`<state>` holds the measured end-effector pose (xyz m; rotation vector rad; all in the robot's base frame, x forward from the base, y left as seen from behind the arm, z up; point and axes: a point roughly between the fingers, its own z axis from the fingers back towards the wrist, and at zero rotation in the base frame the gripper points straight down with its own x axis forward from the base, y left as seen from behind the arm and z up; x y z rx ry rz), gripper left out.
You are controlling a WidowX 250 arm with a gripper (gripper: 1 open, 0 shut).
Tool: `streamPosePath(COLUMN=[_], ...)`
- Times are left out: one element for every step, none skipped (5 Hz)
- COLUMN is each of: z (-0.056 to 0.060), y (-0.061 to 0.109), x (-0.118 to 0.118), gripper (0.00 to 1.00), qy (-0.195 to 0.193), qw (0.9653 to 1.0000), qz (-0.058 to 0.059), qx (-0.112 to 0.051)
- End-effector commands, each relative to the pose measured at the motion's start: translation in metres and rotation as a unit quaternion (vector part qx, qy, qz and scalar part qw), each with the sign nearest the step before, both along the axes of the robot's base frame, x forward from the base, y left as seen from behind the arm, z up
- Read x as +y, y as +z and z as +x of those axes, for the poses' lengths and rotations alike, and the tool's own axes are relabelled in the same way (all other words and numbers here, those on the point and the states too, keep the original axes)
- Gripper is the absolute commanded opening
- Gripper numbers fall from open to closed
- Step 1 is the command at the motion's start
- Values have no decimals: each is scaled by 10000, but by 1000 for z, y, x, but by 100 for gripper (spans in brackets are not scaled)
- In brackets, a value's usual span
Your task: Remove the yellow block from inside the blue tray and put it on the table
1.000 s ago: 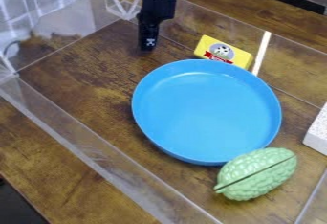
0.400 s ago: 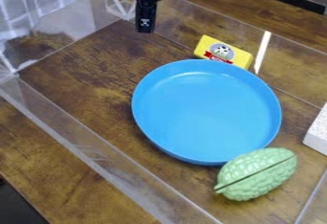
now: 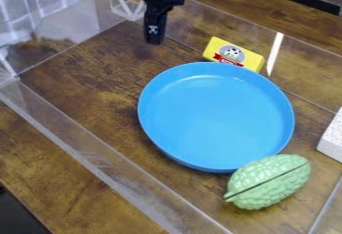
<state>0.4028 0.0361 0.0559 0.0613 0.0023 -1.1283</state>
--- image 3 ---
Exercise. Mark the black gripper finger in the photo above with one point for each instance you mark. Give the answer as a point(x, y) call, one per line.
point(145, 11)
point(155, 27)

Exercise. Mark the blue round tray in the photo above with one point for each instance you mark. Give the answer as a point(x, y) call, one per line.
point(215, 116)

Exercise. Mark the green bitter gourd toy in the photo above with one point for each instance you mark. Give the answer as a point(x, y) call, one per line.
point(265, 181)

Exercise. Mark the white speckled sponge block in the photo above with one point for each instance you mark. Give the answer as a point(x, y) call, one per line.
point(330, 142)

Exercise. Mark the white patterned cloth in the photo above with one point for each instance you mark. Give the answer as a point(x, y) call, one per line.
point(34, 4)

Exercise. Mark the clear acrylic enclosure wall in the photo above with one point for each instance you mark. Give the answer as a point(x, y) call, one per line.
point(77, 160)

